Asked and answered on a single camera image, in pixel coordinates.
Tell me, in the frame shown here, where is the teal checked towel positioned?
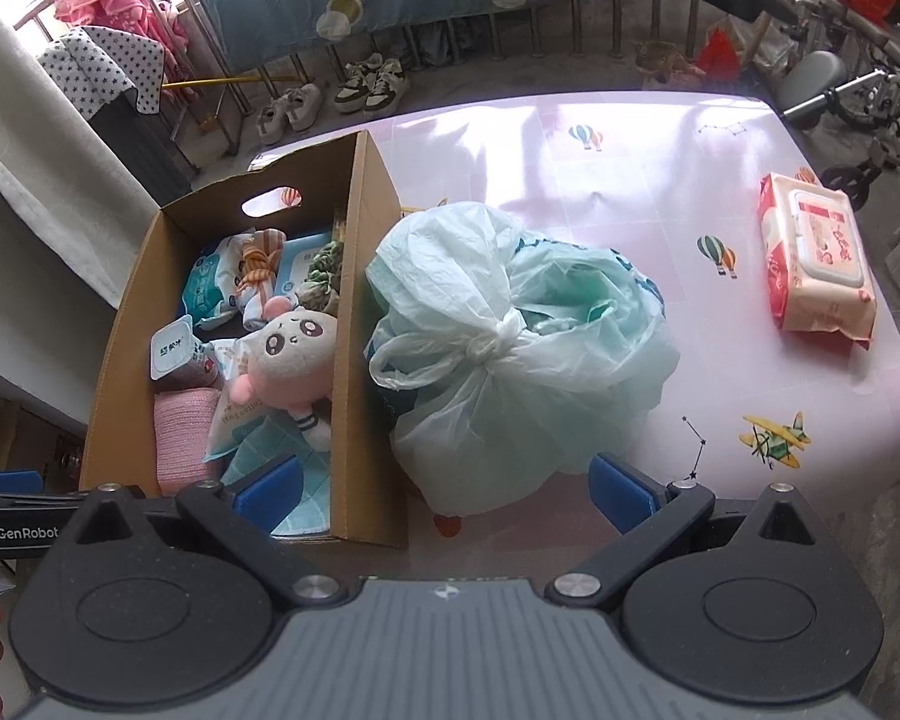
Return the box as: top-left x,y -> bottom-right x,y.
222,413 -> 331,538

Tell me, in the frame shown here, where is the pink knitted cloth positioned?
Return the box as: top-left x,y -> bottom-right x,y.
154,387 -> 219,496

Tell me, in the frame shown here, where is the pink plush doll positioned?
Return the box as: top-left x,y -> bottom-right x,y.
229,296 -> 338,452

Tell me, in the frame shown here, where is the white lidded small container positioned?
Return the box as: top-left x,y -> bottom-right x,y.
149,316 -> 219,390

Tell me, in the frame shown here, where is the blue tissue pack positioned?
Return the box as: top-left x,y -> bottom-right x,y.
182,229 -> 331,332

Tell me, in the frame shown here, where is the small orange striped cloth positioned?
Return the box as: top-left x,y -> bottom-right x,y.
235,227 -> 286,332

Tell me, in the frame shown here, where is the brown cardboard box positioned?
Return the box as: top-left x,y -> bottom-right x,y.
80,130 -> 408,550

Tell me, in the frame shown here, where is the light green plastic bag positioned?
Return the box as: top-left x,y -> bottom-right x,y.
365,203 -> 679,517

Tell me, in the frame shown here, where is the pink wet wipes pack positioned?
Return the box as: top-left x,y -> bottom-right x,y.
758,172 -> 878,348

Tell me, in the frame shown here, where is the pink checked tablecloth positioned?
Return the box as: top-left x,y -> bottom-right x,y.
247,89 -> 900,579

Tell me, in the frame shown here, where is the green white sneaker pair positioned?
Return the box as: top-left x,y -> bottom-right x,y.
333,52 -> 411,117

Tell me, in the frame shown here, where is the polka dot cloth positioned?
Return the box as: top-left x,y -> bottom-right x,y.
37,26 -> 165,121

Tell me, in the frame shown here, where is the pink hanging garment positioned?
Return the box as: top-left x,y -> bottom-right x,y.
55,0 -> 188,70

